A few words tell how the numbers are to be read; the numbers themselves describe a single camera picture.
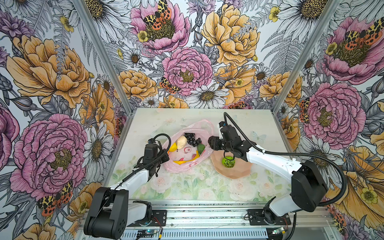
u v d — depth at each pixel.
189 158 0.95
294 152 1.03
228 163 0.87
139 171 0.59
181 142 0.97
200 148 0.95
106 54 0.89
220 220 0.75
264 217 0.68
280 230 0.71
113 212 0.42
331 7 0.72
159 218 0.74
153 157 0.69
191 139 1.00
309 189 0.43
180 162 0.90
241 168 0.88
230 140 0.65
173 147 0.97
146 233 0.71
